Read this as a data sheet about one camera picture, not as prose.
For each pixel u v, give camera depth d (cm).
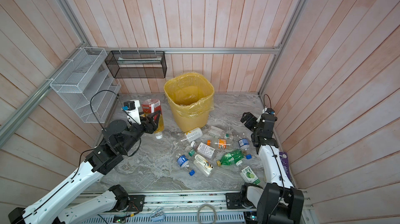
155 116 61
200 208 72
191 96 104
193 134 90
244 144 88
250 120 74
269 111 73
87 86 73
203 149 88
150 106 60
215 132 97
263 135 62
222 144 88
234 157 84
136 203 73
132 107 54
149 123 57
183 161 81
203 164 80
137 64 104
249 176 78
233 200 73
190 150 87
